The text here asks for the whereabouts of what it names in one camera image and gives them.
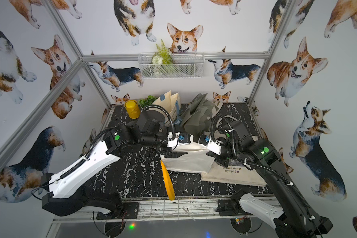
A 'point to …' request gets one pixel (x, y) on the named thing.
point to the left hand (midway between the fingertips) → (188, 139)
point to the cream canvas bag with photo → (236, 172)
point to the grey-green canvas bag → (197, 119)
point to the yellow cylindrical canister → (132, 108)
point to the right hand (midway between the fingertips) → (208, 149)
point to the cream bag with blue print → (171, 103)
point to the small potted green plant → (148, 101)
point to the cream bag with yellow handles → (196, 159)
